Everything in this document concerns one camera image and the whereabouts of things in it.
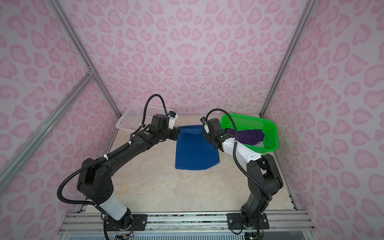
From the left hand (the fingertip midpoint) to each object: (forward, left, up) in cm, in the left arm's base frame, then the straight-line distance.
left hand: (183, 129), depth 85 cm
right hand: (+4, -16, -4) cm, 17 cm away
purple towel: (+4, -43, -15) cm, 46 cm away
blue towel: (-4, -5, -19) cm, 20 cm away
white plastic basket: (+25, +41, -18) cm, 51 cm away
